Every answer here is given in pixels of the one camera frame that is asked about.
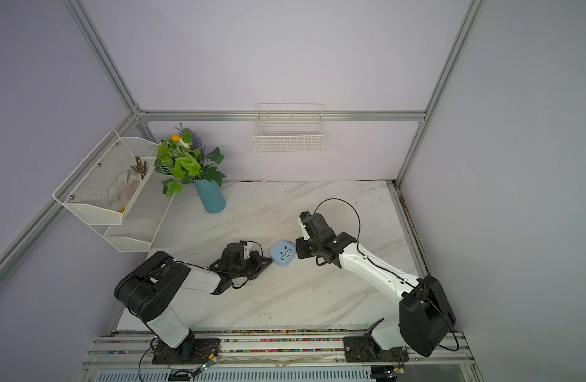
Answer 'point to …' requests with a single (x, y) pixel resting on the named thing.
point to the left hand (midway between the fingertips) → (274, 259)
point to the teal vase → (211, 195)
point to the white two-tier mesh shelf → (135, 228)
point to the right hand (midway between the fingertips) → (301, 248)
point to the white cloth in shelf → (123, 189)
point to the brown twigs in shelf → (140, 167)
